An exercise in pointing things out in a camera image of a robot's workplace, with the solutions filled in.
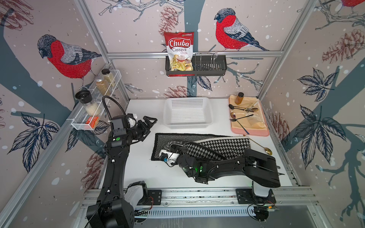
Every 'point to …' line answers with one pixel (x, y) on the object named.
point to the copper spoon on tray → (233, 116)
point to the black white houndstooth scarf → (220, 147)
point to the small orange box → (92, 121)
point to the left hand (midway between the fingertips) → (155, 121)
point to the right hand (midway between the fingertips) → (172, 143)
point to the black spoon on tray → (231, 106)
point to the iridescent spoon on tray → (254, 109)
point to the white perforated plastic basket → (187, 113)
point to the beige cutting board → (249, 113)
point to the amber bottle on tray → (239, 98)
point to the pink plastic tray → (264, 132)
